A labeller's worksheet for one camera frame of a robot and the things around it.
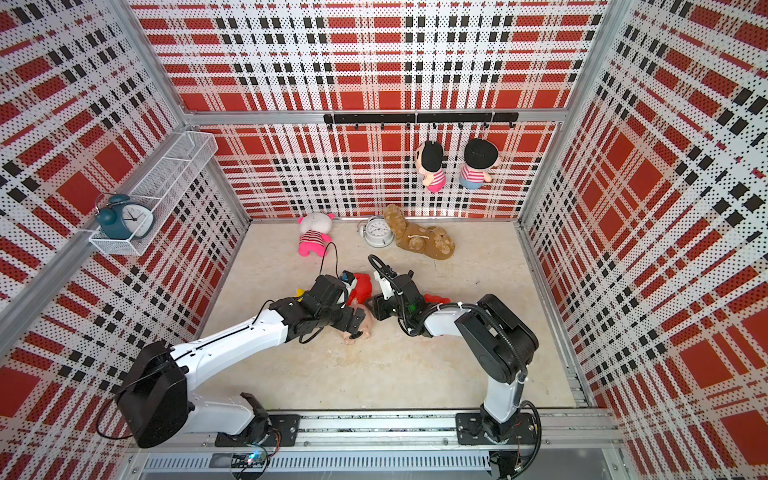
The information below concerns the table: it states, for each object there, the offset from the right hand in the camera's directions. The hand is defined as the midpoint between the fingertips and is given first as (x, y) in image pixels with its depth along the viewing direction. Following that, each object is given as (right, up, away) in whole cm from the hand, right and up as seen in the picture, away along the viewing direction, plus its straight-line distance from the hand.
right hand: (374, 299), depth 91 cm
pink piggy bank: (-2, -7, -8) cm, 11 cm away
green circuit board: (-27, -34, -22) cm, 49 cm away
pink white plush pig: (-23, +21, +16) cm, 35 cm away
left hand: (-5, -2, -6) cm, 8 cm away
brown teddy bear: (+20, +18, +10) cm, 28 cm away
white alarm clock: (-2, +22, +22) cm, 31 cm away
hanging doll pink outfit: (+17, +45, +3) cm, 48 cm away
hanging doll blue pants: (+33, +45, +1) cm, 56 cm away
